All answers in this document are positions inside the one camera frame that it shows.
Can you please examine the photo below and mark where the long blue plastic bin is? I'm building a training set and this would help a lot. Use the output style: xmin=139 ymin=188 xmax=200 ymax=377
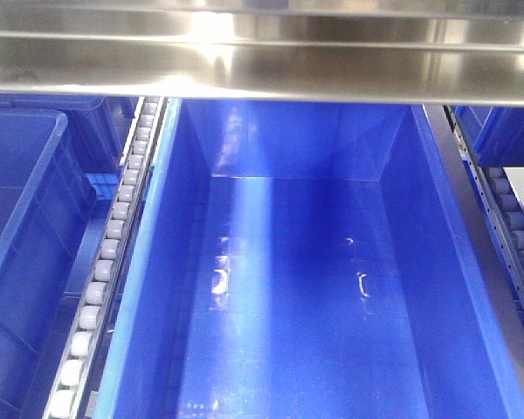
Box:
xmin=93 ymin=98 xmax=524 ymax=419

